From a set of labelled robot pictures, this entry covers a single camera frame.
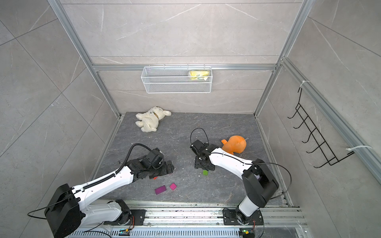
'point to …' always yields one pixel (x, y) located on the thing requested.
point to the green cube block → (205, 172)
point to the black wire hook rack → (316, 135)
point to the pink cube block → (173, 186)
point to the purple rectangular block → (160, 189)
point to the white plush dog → (149, 120)
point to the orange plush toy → (235, 144)
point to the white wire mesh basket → (177, 79)
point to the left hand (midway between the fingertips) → (170, 167)
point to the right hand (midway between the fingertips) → (202, 166)
